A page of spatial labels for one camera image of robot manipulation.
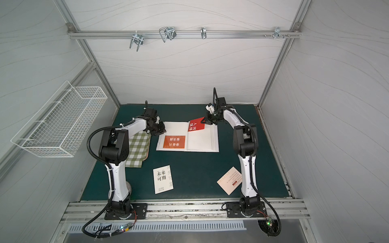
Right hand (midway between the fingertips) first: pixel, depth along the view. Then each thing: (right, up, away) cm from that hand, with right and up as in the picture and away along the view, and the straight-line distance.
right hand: (201, 121), depth 100 cm
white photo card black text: (-22, -34, -16) cm, 43 cm away
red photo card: (-3, -3, +1) cm, 4 cm away
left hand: (-24, -7, +2) cm, 25 cm away
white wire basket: (-66, -3, -33) cm, 74 cm away
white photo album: (+2, -12, -2) cm, 13 cm away
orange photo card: (-18, -14, -1) cm, 23 cm away
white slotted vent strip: (-19, -50, -30) cm, 61 cm away
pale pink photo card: (+16, -33, -16) cm, 41 cm away
